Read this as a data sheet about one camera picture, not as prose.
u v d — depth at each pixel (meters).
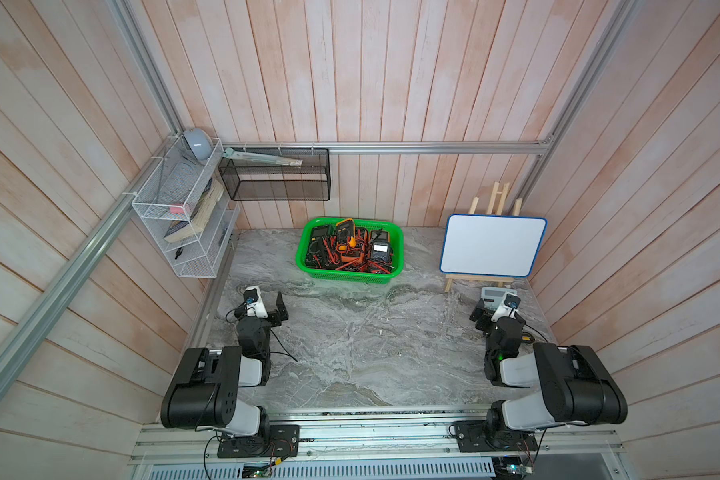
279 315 0.82
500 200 0.86
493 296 0.97
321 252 1.01
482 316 0.82
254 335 0.68
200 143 0.83
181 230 0.79
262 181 1.07
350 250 0.98
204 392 0.44
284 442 0.73
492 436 0.68
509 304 0.77
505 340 0.69
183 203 0.76
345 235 1.02
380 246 0.98
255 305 0.76
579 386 0.45
